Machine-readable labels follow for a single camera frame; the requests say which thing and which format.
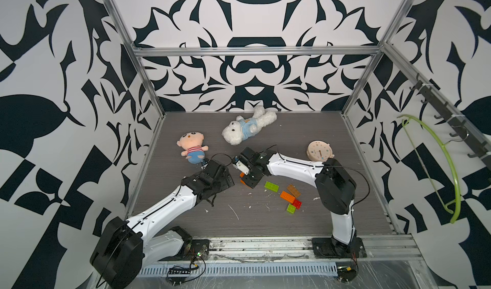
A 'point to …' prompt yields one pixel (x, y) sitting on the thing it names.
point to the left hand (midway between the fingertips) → (223, 178)
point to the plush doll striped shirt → (192, 142)
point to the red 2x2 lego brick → (296, 203)
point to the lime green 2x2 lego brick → (291, 208)
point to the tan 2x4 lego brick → (293, 190)
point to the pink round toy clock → (319, 151)
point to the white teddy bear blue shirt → (242, 128)
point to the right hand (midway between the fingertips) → (249, 176)
